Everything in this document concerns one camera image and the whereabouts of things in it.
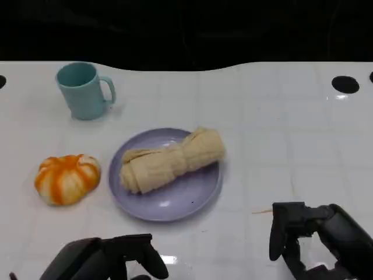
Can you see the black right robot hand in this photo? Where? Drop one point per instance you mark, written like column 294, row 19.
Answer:
column 341, row 233

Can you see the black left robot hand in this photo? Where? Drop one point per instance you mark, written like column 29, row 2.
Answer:
column 96, row 259

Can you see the beige towel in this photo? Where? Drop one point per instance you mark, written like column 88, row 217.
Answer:
column 172, row 161

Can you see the thin beige thread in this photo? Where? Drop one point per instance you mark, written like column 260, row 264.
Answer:
column 261, row 211

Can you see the orange and white bread roll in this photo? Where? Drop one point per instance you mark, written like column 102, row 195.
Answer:
column 67, row 179

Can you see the lilac plate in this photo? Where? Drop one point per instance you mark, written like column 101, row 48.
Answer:
column 175, row 201

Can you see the pale green mug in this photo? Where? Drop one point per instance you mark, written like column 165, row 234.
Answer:
column 85, row 91

